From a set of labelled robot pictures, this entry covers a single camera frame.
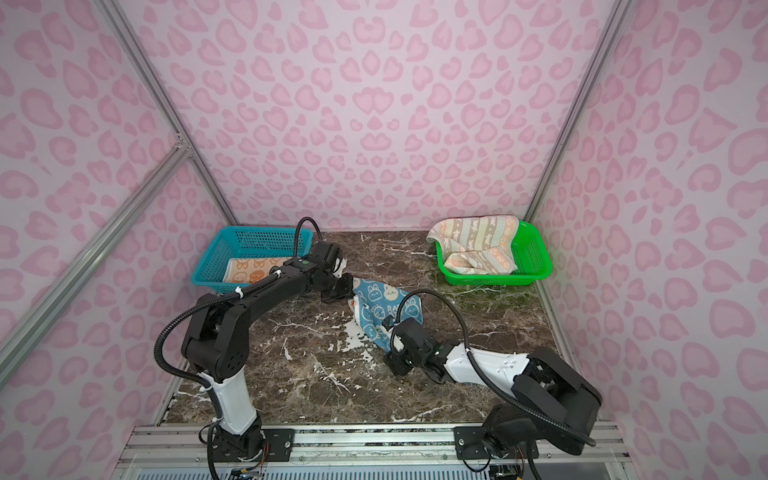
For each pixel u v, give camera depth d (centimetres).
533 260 105
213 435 63
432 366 62
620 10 69
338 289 82
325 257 76
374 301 98
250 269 105
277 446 73
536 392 42
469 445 72
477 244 113
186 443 75
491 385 46
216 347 49
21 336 51
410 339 66
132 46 73
